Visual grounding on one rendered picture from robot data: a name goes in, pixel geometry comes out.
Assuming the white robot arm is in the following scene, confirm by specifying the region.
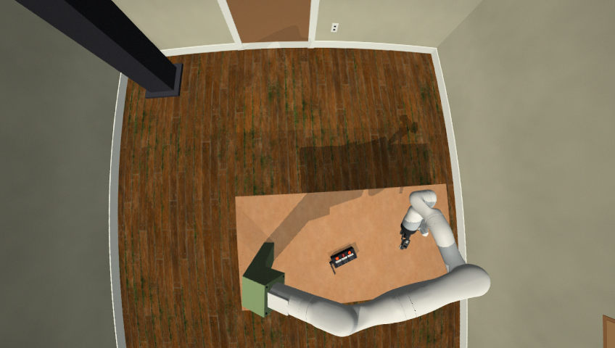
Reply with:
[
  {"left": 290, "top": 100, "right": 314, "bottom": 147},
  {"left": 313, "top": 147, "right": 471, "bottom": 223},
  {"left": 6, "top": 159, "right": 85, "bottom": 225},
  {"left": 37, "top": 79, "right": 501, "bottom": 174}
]
[{"left": 268, "top": 189, "right": 490, "bottom": 336}]

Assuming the black power strip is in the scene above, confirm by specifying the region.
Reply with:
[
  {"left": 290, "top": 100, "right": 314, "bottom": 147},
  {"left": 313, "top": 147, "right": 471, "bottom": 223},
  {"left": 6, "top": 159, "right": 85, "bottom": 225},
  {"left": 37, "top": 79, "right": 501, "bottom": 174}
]
[{"left": 329, "top": 247, "right": 358, "bottom": 271}]

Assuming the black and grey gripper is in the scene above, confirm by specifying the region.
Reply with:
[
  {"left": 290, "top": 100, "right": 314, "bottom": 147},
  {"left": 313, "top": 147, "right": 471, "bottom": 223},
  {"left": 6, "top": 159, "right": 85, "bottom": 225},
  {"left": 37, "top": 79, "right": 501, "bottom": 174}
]
[{"left": 399, "top": 223, "right": 418, "bottom": 250}]

